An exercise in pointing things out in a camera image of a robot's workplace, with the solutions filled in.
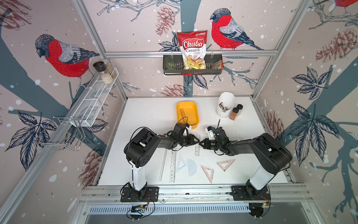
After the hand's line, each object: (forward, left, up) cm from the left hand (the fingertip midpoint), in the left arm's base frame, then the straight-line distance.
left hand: (200, 140), depth 91 cm
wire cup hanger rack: (-11, +63, +30) cm, 71 cm away
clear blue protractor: (-16, +6, -4) cm, 17 cm away
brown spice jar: (+20, -26, +3) cm, 33 cm away
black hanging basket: (+40, +18, +32) cm, 54 cm away
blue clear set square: (-11, +13, -3) cm, 17 cm away
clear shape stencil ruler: (-16, +17, -3) cm, 24 cm away
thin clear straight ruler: (-15, +23, -3) cm, 28 cm away
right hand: (0, 0, -3) cm, 3 cm away
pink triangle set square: (-19, -5, -4) cm, 20 cm away
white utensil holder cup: (+29, -22, +10) cm, 37 cm away
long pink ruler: (+18, +10, -3) cm, 21 cm away
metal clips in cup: (+26, -20, +3) cm, 33 cm away
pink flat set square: (-13, -19, -4) cm, 23 cm away
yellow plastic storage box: (+27, +5, -3) cm, 28 cm away
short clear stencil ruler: (+4, +1, -3) cm, 5 cm away
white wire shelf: (+9, +68, +20) cm, 71 cm away
